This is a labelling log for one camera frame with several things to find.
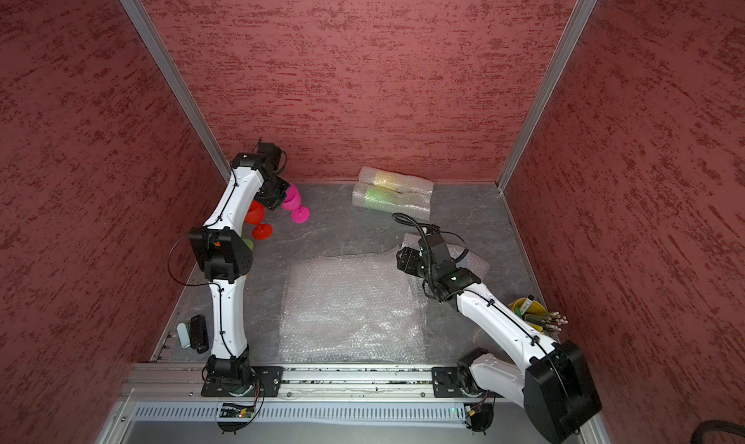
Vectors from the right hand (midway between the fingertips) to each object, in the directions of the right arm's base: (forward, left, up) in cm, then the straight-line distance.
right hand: (403, 262), depth 84 cm
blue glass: (+2, -24, -6) cm, 25 cm away
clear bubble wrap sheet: (-10, +16, -10) cm, 21 cm away
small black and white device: (-17, +59, -6) cm, 62 cm away
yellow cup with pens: (-20, -33, +4) cm, 39 cm away
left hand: (+21, +39, +4) cm, 45 cm away
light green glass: (+33, +2, -6) cm, 34 cm away
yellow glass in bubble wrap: (+39, -1, -6) cm, 40 cm away
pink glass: (+20, +36, +5) cm, 41 cm away
